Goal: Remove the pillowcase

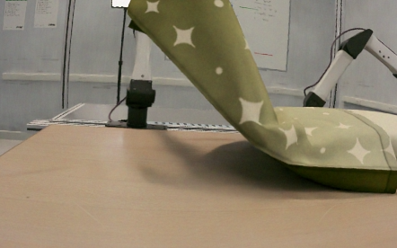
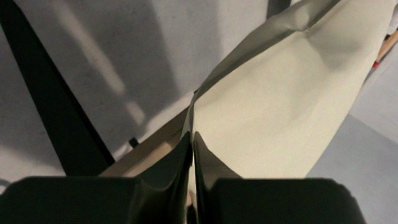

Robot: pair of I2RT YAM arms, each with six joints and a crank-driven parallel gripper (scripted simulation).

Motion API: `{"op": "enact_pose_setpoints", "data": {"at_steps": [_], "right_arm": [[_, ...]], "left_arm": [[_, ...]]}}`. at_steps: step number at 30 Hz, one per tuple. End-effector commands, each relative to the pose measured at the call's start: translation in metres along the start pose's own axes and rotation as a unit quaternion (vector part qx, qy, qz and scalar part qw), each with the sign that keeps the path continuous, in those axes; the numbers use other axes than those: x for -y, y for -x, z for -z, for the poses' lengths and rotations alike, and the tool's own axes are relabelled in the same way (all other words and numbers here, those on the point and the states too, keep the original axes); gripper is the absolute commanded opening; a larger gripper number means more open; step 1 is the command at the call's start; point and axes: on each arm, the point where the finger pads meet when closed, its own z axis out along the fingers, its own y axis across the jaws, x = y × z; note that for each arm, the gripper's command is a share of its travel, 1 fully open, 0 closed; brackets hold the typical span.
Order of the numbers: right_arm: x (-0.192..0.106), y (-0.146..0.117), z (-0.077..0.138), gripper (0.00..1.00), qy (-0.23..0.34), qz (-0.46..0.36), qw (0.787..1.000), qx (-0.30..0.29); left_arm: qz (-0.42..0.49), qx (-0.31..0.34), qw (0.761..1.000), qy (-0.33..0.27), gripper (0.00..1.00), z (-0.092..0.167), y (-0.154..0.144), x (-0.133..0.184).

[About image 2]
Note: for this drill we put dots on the cream pillow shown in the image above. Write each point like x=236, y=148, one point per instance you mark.
x=272, y=105

